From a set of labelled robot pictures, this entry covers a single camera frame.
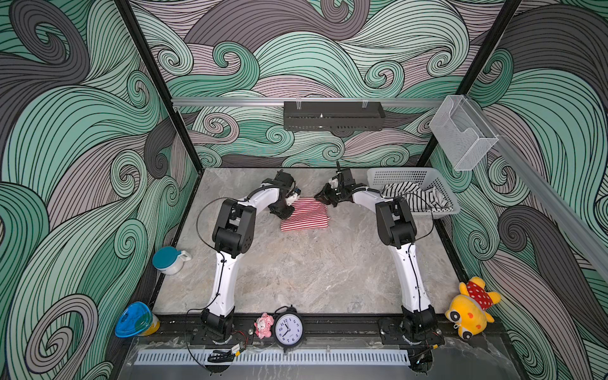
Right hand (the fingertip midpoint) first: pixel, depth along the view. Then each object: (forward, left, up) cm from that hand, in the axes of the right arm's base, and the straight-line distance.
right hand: (315, 195), depth 107 cm
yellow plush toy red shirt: (-48, -46, +5) cm, 67 cm away
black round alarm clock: (-53, +10, +1) cm, 54 cm away
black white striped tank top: (-1, -47, -1) cm, 47 cm away
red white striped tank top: (-10, +3, 0) cm, 10 cm away
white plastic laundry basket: (+3, -51, 0) cm, 51 cm away
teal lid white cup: (-35, +52, +7) cm, 63 cm away
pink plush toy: (-53, +18, +3) cm, 56 cm away
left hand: (-9, +15, -1) cm, 17 cm away
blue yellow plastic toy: (-53, +54, +9) cm, 76 cm away
